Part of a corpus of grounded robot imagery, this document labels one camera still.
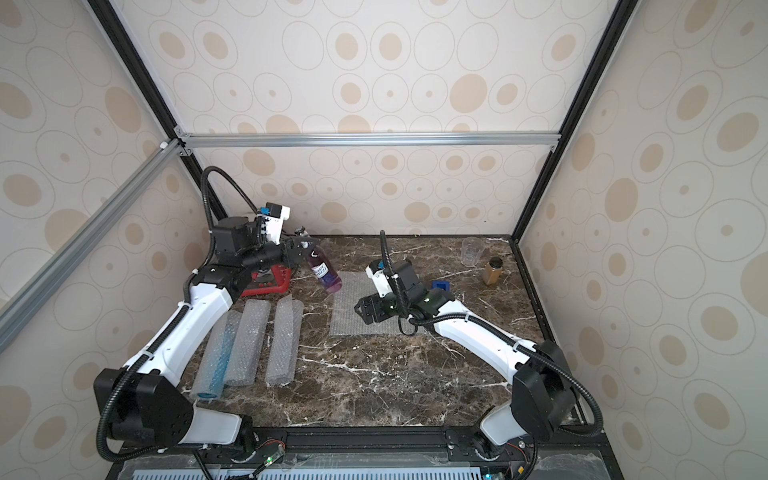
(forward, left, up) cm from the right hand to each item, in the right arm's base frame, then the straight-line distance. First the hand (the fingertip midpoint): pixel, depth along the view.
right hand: (379, 299), depth 81 cm
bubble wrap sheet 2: (-9, +27, -11) cm, 31 cm away
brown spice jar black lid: (+20, -36, -11) cm, 43 cm away
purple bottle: (+3, +14, +8) cm, 17 cm away
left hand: (+7, +15, +16) cm, 23 cm away
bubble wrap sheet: (-13, +37, -11) cm, 41 cm away
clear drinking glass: (+34, -31, -15) cm, 48 cm away
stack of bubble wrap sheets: (+3, +12, -17) cm, 21 cm away
